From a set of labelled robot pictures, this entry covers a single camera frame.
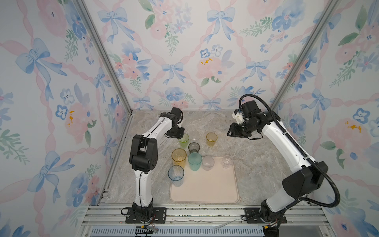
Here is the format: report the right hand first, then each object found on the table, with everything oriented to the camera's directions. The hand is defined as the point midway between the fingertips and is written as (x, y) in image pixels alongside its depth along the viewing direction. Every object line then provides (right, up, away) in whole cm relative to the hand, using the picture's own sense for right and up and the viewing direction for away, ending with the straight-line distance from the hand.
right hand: (232, 133), depth 80 cm
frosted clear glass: (-12, -19, +11) cm, 25 cm away
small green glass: (-27, -6, +20) cm, 34 cm away
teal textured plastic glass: (-20, -17, +8) cm, 27 cm away
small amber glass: (-8, -5, +22) cm, 24 cm away
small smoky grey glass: (-20, -10, +17) cm, 28 cm away
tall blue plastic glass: (-31, -24, +4) cm, 39 cm away
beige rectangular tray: (-5, -30, +4) cm, 31 cm away
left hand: (-29, -2, +17) cm, 34 cm away
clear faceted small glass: (0, -18, +11) cm, 21 cm away
